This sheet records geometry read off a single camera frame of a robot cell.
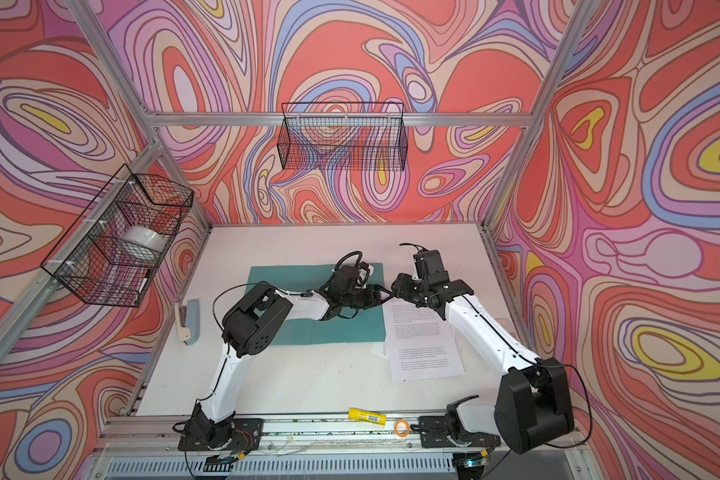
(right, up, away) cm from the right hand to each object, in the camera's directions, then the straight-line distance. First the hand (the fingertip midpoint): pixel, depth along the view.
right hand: (402, 294), depth 85 cm
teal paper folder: (-10, -11, +6) cm, 16 cm away
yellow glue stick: (-8, -30, -10) cm, 33 cm away
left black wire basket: (-75, +13, -10) cm, 77 cm away
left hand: (-1, -2, +10) cm, 10 cm away
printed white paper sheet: (+6, -15, +3) cm, 16 cm away
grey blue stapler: (-65, -8, +6) cm, 66 cm away
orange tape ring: (0, -32, -10) cm, 34 cm away
